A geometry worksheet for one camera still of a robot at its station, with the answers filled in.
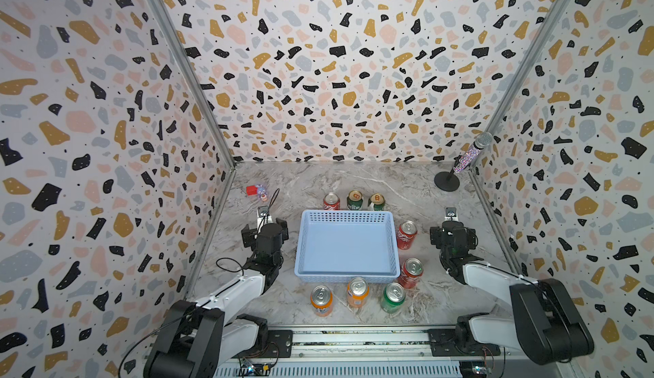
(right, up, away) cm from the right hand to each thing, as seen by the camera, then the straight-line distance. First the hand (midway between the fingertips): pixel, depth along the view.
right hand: (454, 227), depth 91 cm
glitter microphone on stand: (+7, +17, +24) cm, 30 cm away
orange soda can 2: (-46, -17, -19) cm, 52 cm away
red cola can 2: (-18, -2, -4) cm, 18 cm away
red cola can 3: (-19, -11, -13) cm, 25 cm away
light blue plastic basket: (-42, -7, +4) cm, 43 cm away
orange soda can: (-35, -16, -17) cm, 42 cm away
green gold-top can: (-35, +10, +7) cm, 37 cm away
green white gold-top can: (-27, +9, +4) cm, 28 cm away
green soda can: (-25, -17, -18) cm, 35 cm away
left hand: (-66, +3, -4) cm, 66 cm away
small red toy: (-75, +13, +15) cm, 78 cm away
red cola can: (-44, +9, +4) cm, 45 cm away
